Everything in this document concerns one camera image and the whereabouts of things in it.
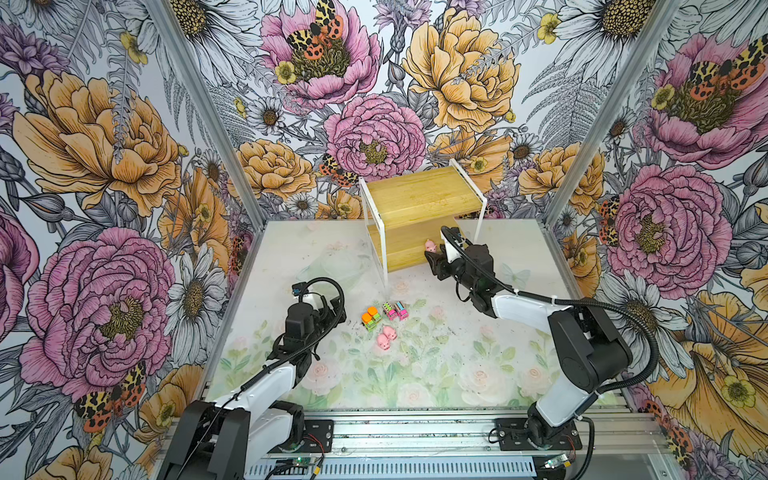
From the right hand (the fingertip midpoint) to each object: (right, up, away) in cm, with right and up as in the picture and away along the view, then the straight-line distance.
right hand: (433, 256), depth 91 cm
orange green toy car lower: (-19, -20, 0) cm, 28 cm away
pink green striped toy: (-13, -17, +3) cm, 22 cm away
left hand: (-31, -15, -2) cm, 34 cm away
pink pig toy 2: (-13, -22, -1) cm, 26 cm away
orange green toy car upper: (-18, -17, +3) cm, 25 cm away
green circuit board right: (+26, -48, -20) cm, 58 cm away
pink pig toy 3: (-15, -25, -2) cm, 29 cm away
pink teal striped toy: (-10, -17, +3) cm, 20 cm away
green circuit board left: (-33, -47, -20) cm, 61 cm away
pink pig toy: (-1, +3, -2) cm, 4 cm away
